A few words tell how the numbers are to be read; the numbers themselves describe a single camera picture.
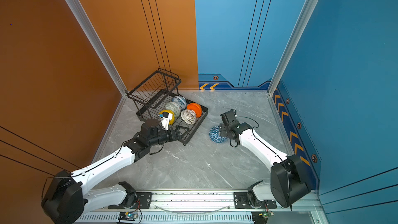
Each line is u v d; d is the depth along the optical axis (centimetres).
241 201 72
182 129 72
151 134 63
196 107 98
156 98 113
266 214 70
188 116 102
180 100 102
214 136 94
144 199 74
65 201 40
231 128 64
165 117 72
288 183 40
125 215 71
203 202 76
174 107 104
